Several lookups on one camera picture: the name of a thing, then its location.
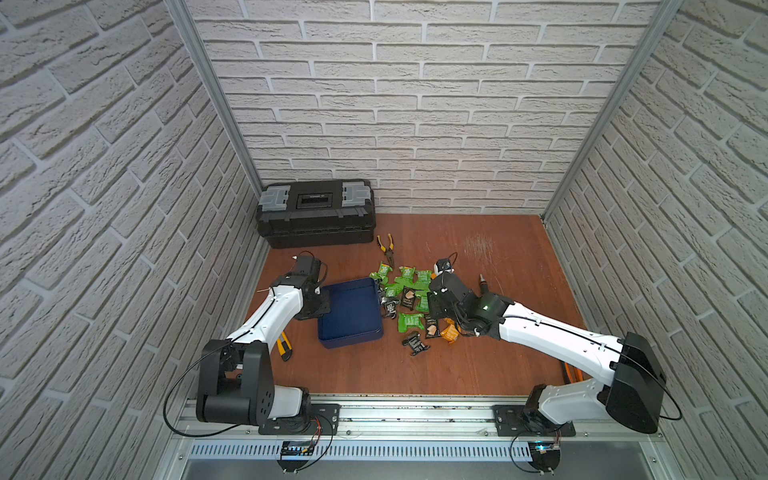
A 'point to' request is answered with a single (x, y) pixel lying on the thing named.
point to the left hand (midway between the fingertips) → (323, 304)
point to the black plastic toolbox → (314, 213)
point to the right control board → (545, 455)
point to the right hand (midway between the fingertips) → (438, 295)
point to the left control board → (295, 448)
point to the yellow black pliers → (388, 253)
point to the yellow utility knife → (285, 347)
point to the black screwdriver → (483, 284)
